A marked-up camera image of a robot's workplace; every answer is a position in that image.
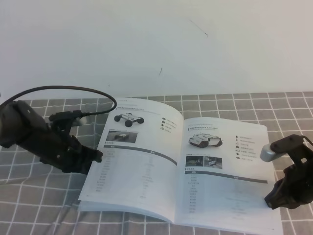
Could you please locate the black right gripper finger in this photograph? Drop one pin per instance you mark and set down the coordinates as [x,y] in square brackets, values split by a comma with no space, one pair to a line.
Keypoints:
[278,197]

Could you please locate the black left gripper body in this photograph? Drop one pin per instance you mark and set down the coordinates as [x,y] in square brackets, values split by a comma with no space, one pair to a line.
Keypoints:
[52,144]

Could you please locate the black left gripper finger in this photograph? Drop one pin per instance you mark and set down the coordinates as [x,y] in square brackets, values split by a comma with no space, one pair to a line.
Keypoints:
[81,166]
[88,155]

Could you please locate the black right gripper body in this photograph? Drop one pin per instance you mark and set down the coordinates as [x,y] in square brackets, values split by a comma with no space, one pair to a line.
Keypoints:
[296,188]

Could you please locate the white robot catalogue book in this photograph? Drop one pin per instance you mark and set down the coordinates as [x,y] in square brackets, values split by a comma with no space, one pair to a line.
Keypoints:
[200,172]

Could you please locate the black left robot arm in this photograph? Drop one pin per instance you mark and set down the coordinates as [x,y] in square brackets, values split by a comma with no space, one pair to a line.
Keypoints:
[10,124]

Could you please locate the grey checked tablecloth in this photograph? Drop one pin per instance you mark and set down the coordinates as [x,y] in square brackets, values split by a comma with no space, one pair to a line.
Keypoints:
[37,199]

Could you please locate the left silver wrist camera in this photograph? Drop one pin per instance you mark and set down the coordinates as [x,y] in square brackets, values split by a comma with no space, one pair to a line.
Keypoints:
[68,118]

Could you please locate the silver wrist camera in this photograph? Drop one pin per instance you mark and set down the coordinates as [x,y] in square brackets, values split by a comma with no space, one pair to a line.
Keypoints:
[292,145]
[68,118]

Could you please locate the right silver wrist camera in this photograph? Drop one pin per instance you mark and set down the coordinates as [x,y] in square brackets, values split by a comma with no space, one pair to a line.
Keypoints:
[292,145]

